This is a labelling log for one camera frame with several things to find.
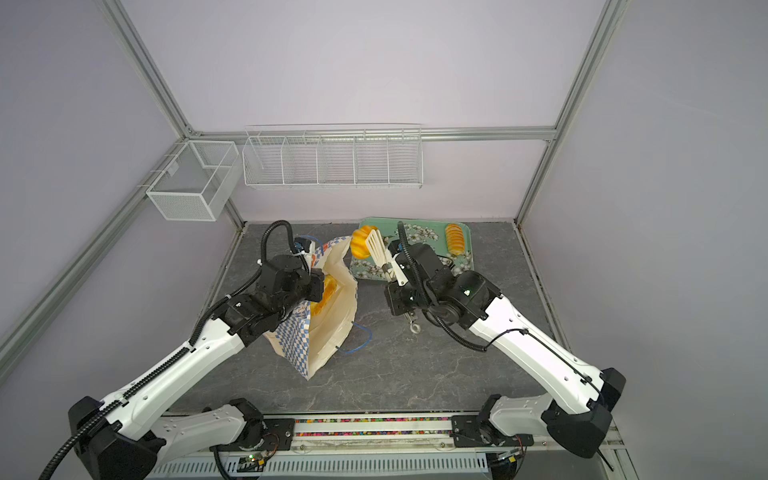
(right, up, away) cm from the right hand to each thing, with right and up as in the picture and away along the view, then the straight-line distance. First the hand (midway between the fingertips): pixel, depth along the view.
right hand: (388, 293), depth 68 cm
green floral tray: (+16, +17, +50) cm, 55 cm away
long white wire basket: (-3, +44, +37) cm, 58 cm away
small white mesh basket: (-64, +35, +32) cm, 80 cm away
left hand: (-18, +4, +8) cm, 20 cm away
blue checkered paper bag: (-18, -11, 0) cm, 21 cm away
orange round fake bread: (-7, +11, +4) cm, 14 cm away
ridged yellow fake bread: (+24, +14, +44) cm, 52 cm away
